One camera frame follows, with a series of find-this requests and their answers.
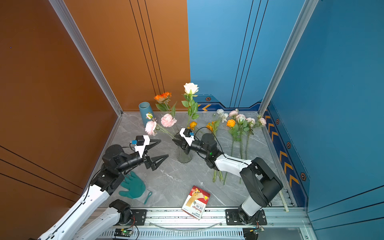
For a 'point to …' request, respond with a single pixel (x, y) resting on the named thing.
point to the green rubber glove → (134, 186)
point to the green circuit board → (123, 232)
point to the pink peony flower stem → (151, 127)
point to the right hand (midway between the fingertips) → (174, 137)
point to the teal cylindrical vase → (145, 108)
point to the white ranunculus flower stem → (221, 116)
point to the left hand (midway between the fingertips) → (163, 147)
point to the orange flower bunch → (213, 126)
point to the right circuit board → (252, 233)
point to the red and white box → (196, 202)
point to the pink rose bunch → (244, 127)
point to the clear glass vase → (183, 157)
